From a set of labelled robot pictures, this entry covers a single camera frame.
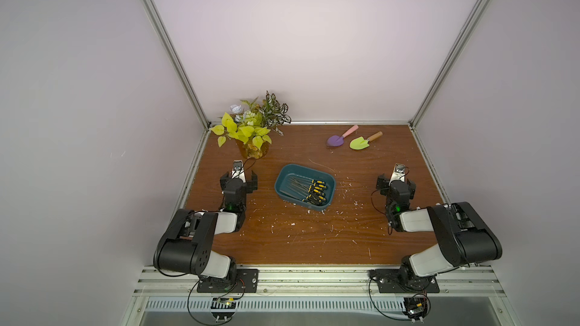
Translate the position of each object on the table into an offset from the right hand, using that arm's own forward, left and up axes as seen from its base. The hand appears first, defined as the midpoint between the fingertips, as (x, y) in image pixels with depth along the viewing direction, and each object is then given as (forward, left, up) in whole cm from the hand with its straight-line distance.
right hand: (399, 173), depth 90 cm
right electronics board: (-44, +3, -10) cm, 45 cm away
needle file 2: (-5, +35, -5) cm, 36 cm away
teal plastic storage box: (+3, +47, -5) cm, 47 cm away
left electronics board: (-45, +65, -10) cm, 80 cm away
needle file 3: (-8, +35, -6) cm, 36 cm away
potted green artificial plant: (+17, +64, +11) cm, 67 cm away
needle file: (-3, +36, -7) cm, 37 cm away
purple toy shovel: (+25, +23, -9) cm, 35 cm away
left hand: (-1, +65, +2) cm, 65 cm away
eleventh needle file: (-2, +34, -6) cm, 34 cm away
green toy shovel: (+24, +11, -9) cm, 28 cm away
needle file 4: (-8, +36, -7) cm, 38 cm away
